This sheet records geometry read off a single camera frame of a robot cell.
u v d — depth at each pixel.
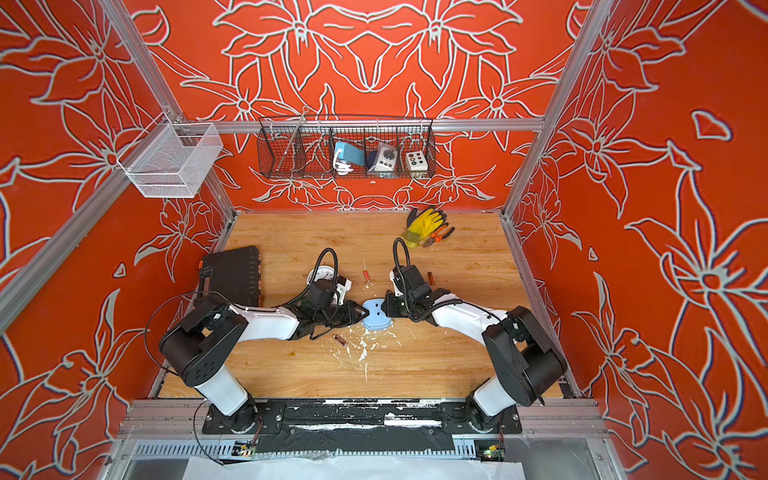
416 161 0.94
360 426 0.73
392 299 0.79
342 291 0.83
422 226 1.13
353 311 0.82
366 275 1.00
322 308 0.75
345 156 0.84
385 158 0.91
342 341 0.85
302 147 0.98
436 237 1.10
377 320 0.87
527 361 0.43
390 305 0.78
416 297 0.69
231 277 0.96
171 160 0.92
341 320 0.80
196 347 0.46
